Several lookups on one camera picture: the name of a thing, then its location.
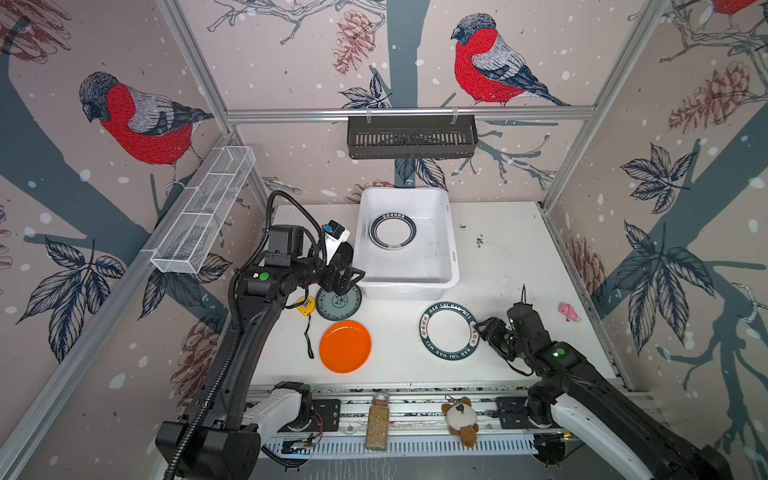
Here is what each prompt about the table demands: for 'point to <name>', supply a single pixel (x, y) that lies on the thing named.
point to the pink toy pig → (568, 311)
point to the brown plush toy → (461, 418)
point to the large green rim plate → (447, 331)
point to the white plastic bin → (424, 270)
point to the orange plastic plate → (345, 346)
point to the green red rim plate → (392, 231)
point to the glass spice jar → (378, 423)
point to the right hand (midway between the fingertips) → (476, 333)
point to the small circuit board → (296, 447)
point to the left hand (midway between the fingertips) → (347, 264)
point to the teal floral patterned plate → (335, 307)
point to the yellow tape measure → (306, 309)
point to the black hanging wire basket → (412, 136)
